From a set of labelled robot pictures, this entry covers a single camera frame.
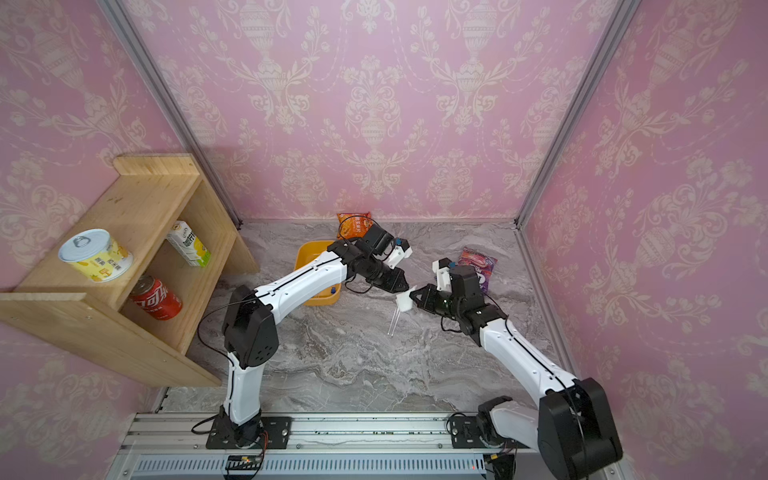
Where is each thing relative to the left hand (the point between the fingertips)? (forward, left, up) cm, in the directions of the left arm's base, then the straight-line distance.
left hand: (407, 288), depth 84 cm
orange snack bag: (+36, +19, -11) cm, 42 cm away
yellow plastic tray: (+22, +35, -10) cm, 42 cm away
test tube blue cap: (-3, +3, -16) cm, 17 cm away
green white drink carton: (+3, +56, +14) cm, 58 cm away
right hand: (-3, -1, +1) cm, 3 cm away
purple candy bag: (+18, -28, -11) cm, 35 cm away
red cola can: (-13, +56, +14) cm, 59 cm away
